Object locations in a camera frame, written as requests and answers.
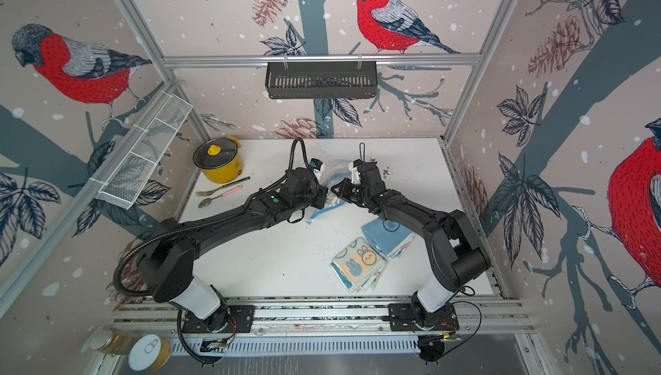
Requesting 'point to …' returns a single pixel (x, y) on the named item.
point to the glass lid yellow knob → (215, 152)
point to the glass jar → (112, 341)
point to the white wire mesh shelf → (147, 138)
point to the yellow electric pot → (229, 172)
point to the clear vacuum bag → (332, 200)
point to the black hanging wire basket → (321, 82)
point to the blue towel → (389, 238)
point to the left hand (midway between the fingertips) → (332, 185)
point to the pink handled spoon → (205, 202)
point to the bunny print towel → (359, 266)
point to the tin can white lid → (149, 353)
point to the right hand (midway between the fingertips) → (333, 185)
